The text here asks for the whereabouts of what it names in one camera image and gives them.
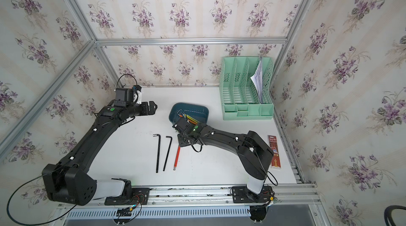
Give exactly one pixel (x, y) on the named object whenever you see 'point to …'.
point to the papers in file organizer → (257, 77)
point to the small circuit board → (125, 212)
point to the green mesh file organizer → (240, 97)
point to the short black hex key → (168, 151)
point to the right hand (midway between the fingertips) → (184, 141)
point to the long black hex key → (158, 151)
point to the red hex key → (178, 150)
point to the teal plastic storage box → (193, 112)
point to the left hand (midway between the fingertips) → (150, 106)
